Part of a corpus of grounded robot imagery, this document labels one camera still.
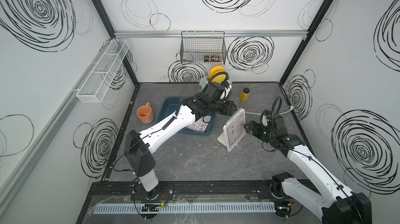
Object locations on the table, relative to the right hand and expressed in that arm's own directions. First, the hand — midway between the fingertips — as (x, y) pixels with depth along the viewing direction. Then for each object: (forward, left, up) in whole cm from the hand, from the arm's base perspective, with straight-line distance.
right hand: (250, 128), depth 81 cm
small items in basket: (+34, +21, +20) cm, 45 cm away
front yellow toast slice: (+37, +18, +9) cm, 42 cm away
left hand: (+3, +10, +14) cm, 17 cm away
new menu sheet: (+8, +27, -12) cm, 31 cm away
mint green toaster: (+35, +25, +2) cm, 43 cm away
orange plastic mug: (+13, +63, -8) cm, 64 cm away
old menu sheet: (0, +8, +1) cm, 8 cm away
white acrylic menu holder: (-5, +14, 0) cm, 15 cm away
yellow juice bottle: (+29, -2, -6) cm, 29 cm away
